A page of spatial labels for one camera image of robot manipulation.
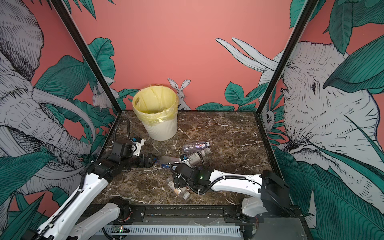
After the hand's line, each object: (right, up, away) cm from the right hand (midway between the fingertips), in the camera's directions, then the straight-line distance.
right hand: (178, 176), depth 76 cm
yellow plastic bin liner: (-20, +41, +28) cm, 54 cm away
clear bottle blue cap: (-8, +3, +10) cm, 13 cm away
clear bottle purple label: (+10, +13, +19) cm, 25 cm away
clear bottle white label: (+8, +7, +12) cm, 16 cm away
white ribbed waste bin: (-11, +22, +17) cm, 30 cm away
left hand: (-14, +11, -1) cm, 18 cm away
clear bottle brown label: (+2, -8, +2) cm, 9 cm away
